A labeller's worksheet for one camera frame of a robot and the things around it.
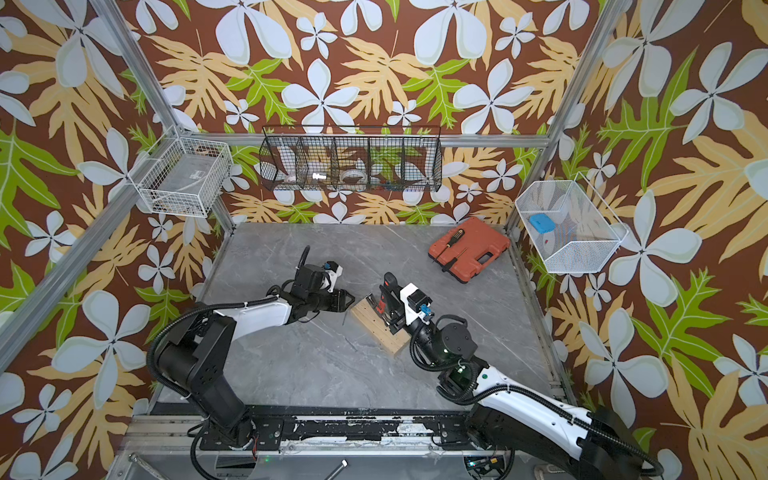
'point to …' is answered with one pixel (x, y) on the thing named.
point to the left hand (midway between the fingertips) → (350, 293)
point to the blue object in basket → (542, 223)
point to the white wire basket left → (184, 176)
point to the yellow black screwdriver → (460, 232)
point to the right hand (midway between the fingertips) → (385, 283)
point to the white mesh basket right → (570, 227)
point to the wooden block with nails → (377, 328)
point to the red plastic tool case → (462, 250)
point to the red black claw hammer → (380, 307)
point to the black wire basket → (351, 158)
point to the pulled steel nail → (344, 318)
